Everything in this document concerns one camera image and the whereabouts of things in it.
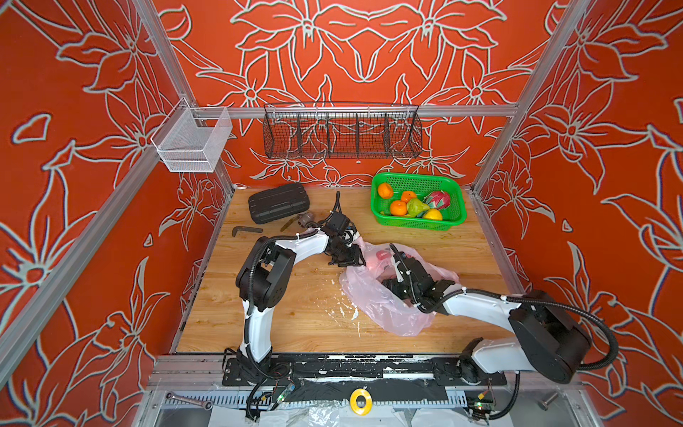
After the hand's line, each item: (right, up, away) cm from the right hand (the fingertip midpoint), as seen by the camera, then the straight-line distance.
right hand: (386, 282), depth 89 cm
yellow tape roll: (-8, -26, -20) cm, 34 cm away
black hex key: (-54, +17, +16) cm, 59 cm away
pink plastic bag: (-9, 0, -8) cm, 12 cm away
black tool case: (-42, +28, +19) cm, 54 cm away
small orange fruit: (+13, +31, +22) cm, 40 cm away
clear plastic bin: (-69, +50, +4) cm, 86 cm away
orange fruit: (+3, +33, +22) cm, 40 cm away
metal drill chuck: (-31, +21, +17) cm, 41 cm away
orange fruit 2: (+8, +26, +17) cm, 32 cm away
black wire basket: (-18, +56, +12) cm, 60 cm away
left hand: (-8, +6, +3) cm, 11 cm away
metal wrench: (-51, -27, -20) cm, 61 cm away
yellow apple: (+21, +23, +14) cm, 34 cm away
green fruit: (+14, +27, +14) cm, 33 cm away
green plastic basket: (+22, +37, +33) cm, 55 cm away
